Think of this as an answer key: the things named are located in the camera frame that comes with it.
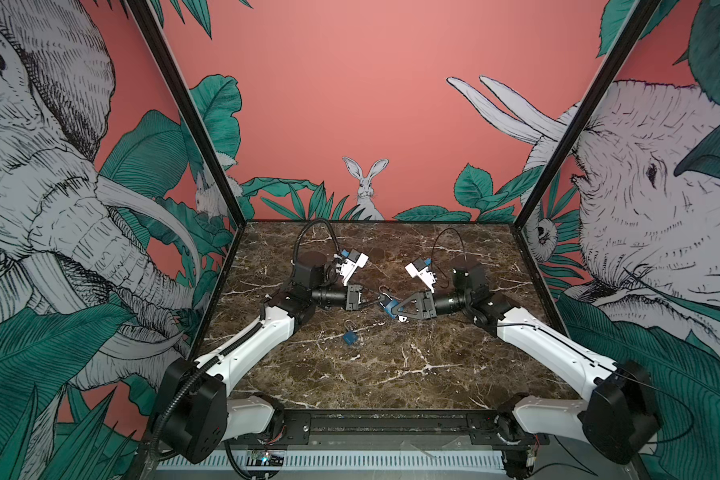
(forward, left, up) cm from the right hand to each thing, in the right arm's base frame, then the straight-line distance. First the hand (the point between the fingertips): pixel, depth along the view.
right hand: (395, 313), depth 67 cm
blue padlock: (+2, +1, -1) cm, 3 cm away
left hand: (+3, +2, 0) cm, 4 cm away
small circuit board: (-26, +31, -24) cm, 47 cm away
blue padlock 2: (+5, +12, -25) cm, 28 cm away
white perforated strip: (-26, +16, -25) cm, 40 cm away
